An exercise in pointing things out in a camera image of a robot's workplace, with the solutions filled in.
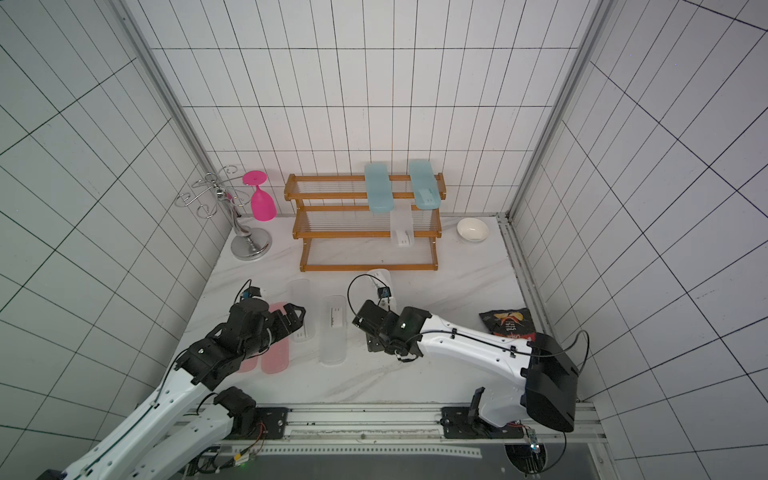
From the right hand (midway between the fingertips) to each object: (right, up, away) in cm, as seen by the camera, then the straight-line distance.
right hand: (374, 338), depth 78 cm
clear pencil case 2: (-13, -2, +11) cm, 17 cm away
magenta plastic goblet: (-40, +38, +23) cm, 60 cm away
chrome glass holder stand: (-49, +25, +31) cm, 63 cm away
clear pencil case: (-26, +8, +19) cm, 33 cm away
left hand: (-22, +4, 0) cm, 23 cm away
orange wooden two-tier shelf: (-12, +28, +17) cm, 35 cm away
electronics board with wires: (+37, -24, -12) cm, 46 cm away
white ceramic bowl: (+36, +30, +33) cm, 57 cm away
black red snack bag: (+42, +1, +10) cm, 43 cm away
